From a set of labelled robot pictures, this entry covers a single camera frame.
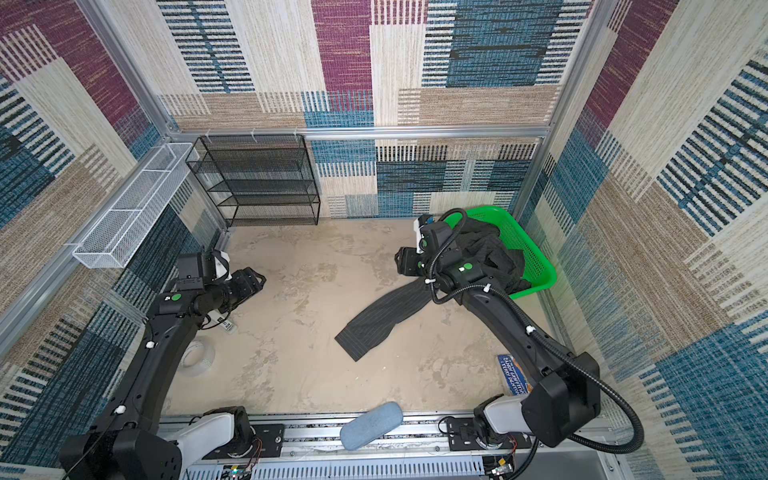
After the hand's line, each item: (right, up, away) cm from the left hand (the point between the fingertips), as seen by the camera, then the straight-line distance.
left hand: (257, 278), depth 79 cm
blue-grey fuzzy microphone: (+30, -35, -6) cm, 46 cm away
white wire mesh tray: (-30, +10, -8) cm, 33 cm away
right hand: (+39, +5, 0) cm, 39 cm away
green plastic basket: (+83, 0, +20) cm, 85 cm away
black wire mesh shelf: (-13, +33, +32) cm, 48 cm away
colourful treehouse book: (+68, -27, 0) cm, 73 cm away
